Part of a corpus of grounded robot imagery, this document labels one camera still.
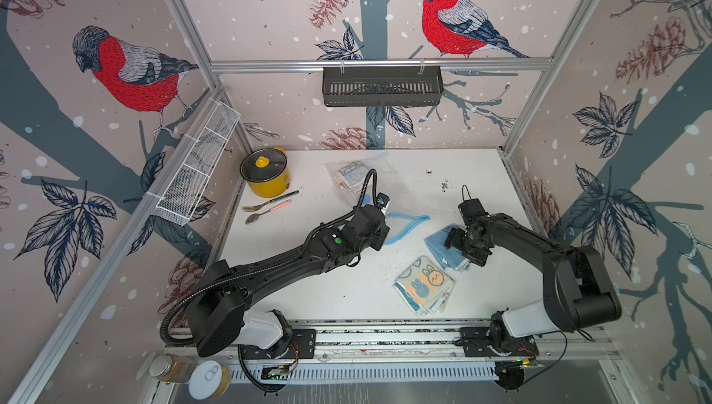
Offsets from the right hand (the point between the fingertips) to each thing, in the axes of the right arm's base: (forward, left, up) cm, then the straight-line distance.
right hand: (456, 246), depth 91 cm
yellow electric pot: (+21, +67, +3) cm, 70 cm away
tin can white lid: (-39, +67, +5) cm, 78 cm away
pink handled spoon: (+9, +73, 0) cm, 73 cm away
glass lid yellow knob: (+24, +69, +13) cm, 74 cm away
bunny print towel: (-14, +12, +1) cm, 18 cm away
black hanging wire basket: (+53, +28, +28) cm, 66 cm away
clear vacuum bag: (+4, +18, +13) cm, 23 cm away
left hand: (0, +25, +16) cm, 29 cm away
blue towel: (-5, +3, +1) cm, 6 cm away
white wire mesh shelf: (+7, +88, +19) cm, 90 cm away
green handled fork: (+12, +75, 0) cm, 76 cm away
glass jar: (-38, +74, +9) cm, 84 cm away
